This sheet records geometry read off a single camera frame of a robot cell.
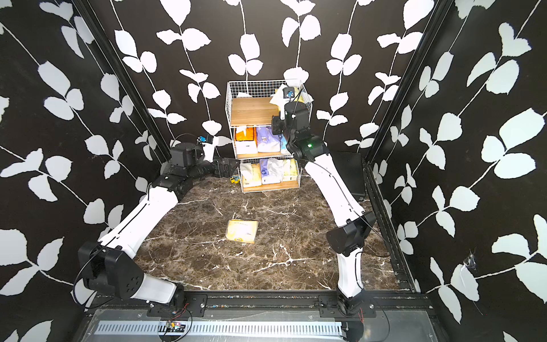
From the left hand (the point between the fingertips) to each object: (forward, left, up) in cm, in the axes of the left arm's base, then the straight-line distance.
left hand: (231, 157), depth 78 cm
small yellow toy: (+14, +5, -31) cm, 34 cm away
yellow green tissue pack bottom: (+15, -24, -25) cm, 38 cm away
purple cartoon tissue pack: (+11, -13, -2) cm, 17 cm away
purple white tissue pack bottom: (+13, -15, -23) cm, 30 cm away
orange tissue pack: (+9, -5, 0) cm, 10 cm away
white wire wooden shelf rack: (+32, -5, +3) cm, 32 cm away
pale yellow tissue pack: (-16, -2, -28) cm, 32 cm away
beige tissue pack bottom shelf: (+13, -4, -26) cm, 29 cm away
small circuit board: (-49, +20, -32) cm, 62 cm away
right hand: (+9, -18, +15) cm, 25 cm away
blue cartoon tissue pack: (+9, -20, -5) cm, 22 cm away
